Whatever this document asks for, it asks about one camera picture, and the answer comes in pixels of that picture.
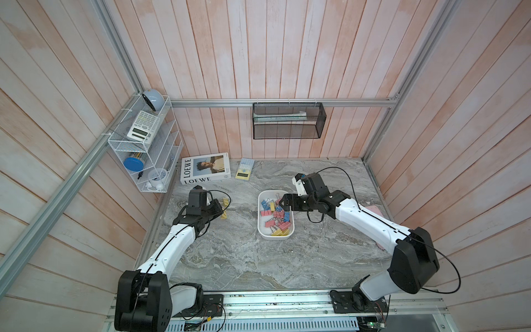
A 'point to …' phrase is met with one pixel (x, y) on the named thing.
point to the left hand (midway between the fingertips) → (221, 207)
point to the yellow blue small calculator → (245, 169)
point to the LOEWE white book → (199, 169)
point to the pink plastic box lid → (374, 208)
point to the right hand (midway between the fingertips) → (286, 201)
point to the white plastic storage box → (274, 222)
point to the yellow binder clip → (225, 203)
